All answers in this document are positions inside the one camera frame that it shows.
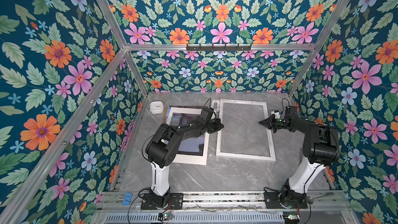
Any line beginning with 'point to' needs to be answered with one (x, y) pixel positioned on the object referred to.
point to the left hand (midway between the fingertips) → (227, 122)
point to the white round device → (156, 107)
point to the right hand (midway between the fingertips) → (260, 121)
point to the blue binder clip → (127, 198)
